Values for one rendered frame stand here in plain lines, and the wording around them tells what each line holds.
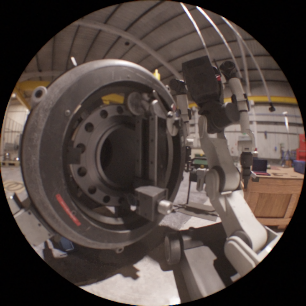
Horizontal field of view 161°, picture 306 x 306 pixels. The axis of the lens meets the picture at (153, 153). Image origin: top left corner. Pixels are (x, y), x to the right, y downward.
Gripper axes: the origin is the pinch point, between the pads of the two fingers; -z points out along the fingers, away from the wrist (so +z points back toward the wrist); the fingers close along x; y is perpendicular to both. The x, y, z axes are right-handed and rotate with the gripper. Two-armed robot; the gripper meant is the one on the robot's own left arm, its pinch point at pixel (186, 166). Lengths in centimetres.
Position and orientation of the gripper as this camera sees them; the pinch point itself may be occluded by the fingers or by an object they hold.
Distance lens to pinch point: 106.9
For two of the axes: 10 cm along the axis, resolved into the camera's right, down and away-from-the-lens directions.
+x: -3.9, -0.4, 9.2
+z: 0.4, -10.0, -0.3
